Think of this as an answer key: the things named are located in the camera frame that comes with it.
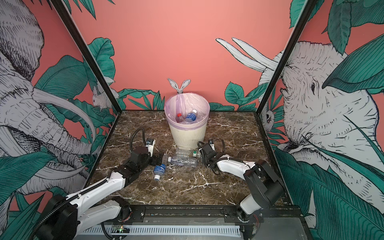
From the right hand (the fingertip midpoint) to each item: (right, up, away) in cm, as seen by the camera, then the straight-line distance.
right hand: (207, 156), depth 91 cm
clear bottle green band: (-16, +1, +6) cm, 17 cm away
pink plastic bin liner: (-16, +34, +4) cm, 37 cm away
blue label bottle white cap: (-28, -7, -7) cm, 30 cm away
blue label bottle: (-10, +24, +1) cm, 26 cm away
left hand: (-30, +6, -6) cm, 31 cm away
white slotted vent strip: (-21, -31, -21) cm, 43 cm away
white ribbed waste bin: (-12, +11, -4) cm, 17 cm away
